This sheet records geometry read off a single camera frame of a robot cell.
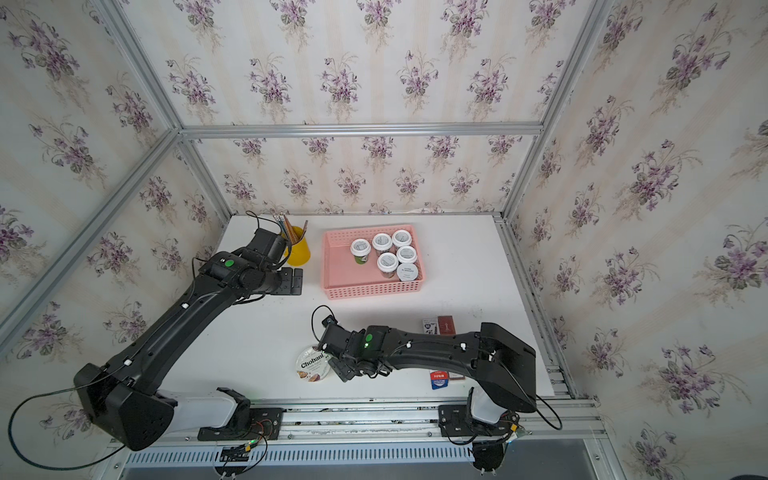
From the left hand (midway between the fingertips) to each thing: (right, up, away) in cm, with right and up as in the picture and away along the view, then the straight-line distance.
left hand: (289, 283), depth 78 cm
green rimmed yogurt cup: (+33, +1, +18) cm, 37 cm away
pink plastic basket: (+11, -2, +24) cm, 26 cm away
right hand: (+16, -19, 0) cm, 25 cm away
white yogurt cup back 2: (+33, +7, +21) cm, 40 cm away
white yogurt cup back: (+24, +11, +25) cm, 37 cm away
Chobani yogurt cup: (+6, -22, 0) cm, 23 cm away
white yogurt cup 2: (+26, +4, +20) cm, 33 cm away
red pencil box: (+44, -14, +11) cm, 47 cm away
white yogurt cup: (+31, +12, +27) cm, 43 cm away
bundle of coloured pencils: (-8, +17, +20) cm, 28 cm away
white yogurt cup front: (+17, +9, +23) cm, 30 cm away
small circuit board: (-10, -41, -6) cm, 42 cm away
